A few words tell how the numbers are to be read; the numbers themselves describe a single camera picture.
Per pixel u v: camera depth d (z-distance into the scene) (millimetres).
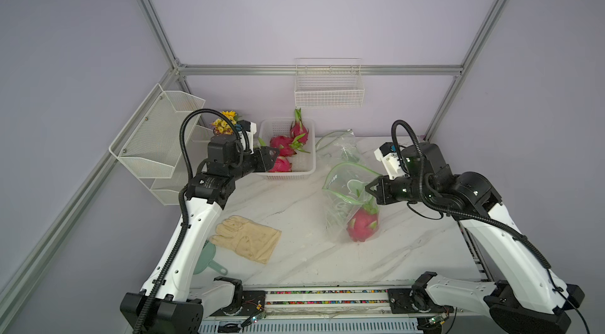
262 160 606
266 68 1938
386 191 527
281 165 983
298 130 1105
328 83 955
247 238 876
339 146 1154
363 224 764
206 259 823
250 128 625
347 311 731
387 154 548
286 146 1012
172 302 368
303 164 1094
